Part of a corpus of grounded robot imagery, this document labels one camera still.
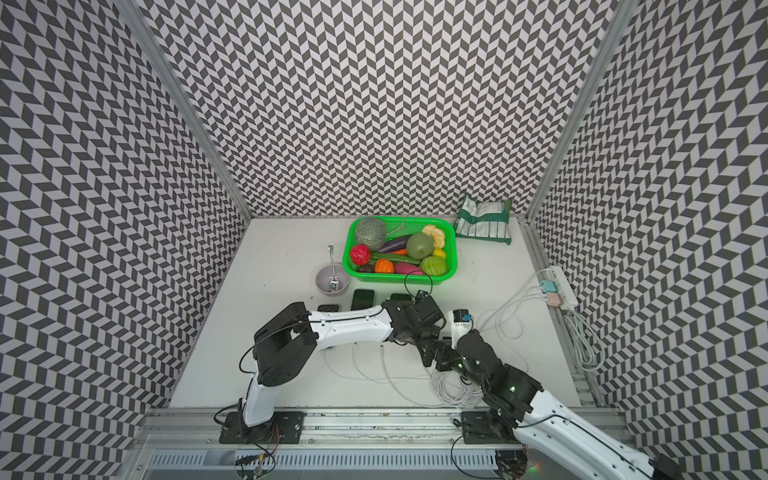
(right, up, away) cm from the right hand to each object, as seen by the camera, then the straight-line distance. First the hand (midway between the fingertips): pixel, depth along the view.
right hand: (430, 346), depth 78 cm
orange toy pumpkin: (-13, +20, +19) cm, 31 cm away
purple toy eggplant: (-10, +27, +24) cm, 37 cm away
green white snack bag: (+23, +36, +30) cm, 52 cm away
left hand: (-2, -1, +8) cm, 9 cm away
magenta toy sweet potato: (-6, +19, +18) cm, 27 cm away
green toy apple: (-2, +26, +21) cm, 34 cm away
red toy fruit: (-21, +24, +18) cm, 37 cm away
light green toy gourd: (+3, +20, +15) cm, 26 cm away
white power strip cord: (+48, -3, +10) cm, 49 cm away
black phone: (-20, +10, +17) cm, 28 cm away
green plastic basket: (-8, +33, +25) cm, 42 cm away
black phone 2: (-8, +9, +21) cm, 24 cm away
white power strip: (+45, +10, +16) cm, 49 cm away
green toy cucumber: (-9, +23, +23) cm, 33 cm away
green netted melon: (-18, +31, +20) cm, 41 cm away
